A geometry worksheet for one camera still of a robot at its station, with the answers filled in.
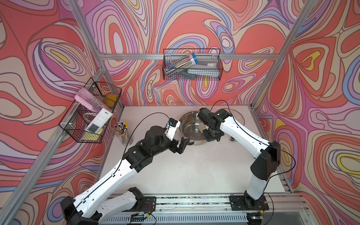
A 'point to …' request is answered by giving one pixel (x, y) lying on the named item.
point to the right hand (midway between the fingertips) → (213, 140)
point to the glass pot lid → (236, 115)
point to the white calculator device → (98, 123)
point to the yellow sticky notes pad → (92, 136)
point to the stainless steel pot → (191, 127)
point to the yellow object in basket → (110, 99)
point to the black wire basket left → (87, 118)
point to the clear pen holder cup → (124, 137)
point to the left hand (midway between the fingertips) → (183, 136)
